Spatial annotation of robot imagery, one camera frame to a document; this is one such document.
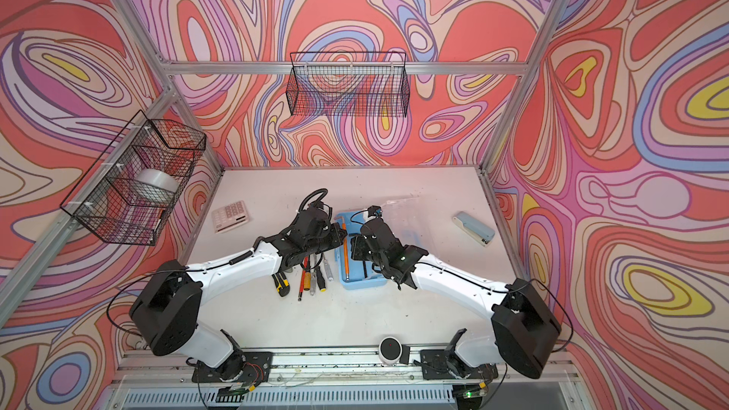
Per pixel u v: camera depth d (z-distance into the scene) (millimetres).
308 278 882
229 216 1017
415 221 977
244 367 724
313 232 675
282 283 877
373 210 728
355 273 899
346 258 822
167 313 430
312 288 866
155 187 697
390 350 720
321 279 881
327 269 908
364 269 908
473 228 974
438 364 736
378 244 607
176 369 748
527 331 414
